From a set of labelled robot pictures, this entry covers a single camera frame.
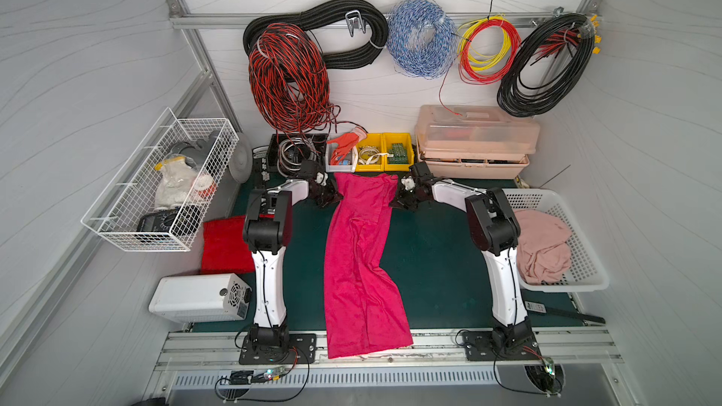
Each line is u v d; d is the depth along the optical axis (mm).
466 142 1013
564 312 802
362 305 803
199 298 690
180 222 555
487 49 929
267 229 594
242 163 1072
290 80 736
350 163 1124
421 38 720
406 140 1187
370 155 1134
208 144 754
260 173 1113
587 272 817
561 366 716
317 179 980
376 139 1187
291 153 1141
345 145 1148
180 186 685
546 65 932
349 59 824
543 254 857
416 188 913
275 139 1170
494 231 596
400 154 1187
